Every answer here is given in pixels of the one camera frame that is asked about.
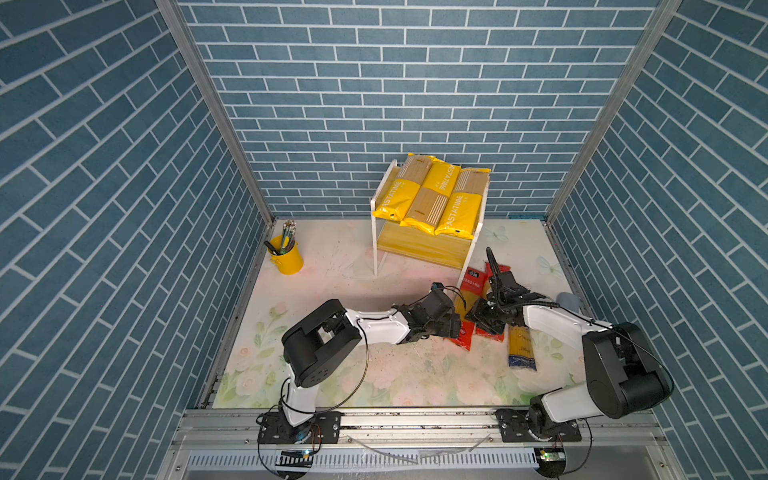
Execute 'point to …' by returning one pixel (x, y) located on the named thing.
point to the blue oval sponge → (568, 300)
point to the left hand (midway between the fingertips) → (458, 328)
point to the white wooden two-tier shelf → (415, 244)
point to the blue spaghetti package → (521, 353)
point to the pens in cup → (288, 238)
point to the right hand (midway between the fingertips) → (471, 319)
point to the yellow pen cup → (290, 263)
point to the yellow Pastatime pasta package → (401, 190)
